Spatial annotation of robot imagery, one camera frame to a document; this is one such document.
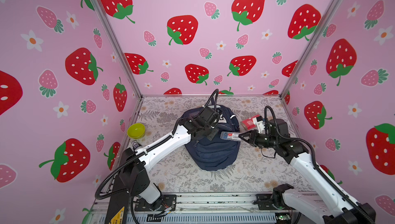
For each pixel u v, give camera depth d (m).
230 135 0.78
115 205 0.72
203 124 0.58
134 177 0.41
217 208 0.73
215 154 0.80
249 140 0.68
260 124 0.71
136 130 1.00
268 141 0.64
